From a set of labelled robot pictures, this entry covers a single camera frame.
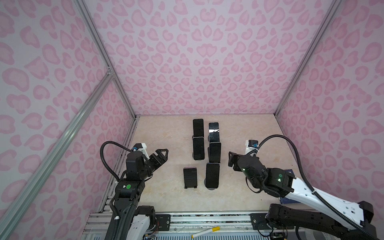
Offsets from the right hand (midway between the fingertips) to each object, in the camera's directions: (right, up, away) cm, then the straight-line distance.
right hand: (235, 154), depth 71 cm
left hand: (-34, +1, +2) cm, 35 cm away
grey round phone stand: (-10, -16, +8) cm, 20 cm away
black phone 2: (-6, +9, +38) cm, 39 cm away
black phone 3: (-17, 0, +20) cm, 26 cm away
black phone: (-18, +13, +27) cm, 35 cm away
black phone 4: (-7, -2, +25) cm, 26 cm away
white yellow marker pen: (-11, -35, 0) cm, 37 cm away
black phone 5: (-10, -10, +7) cm, 16 cm away
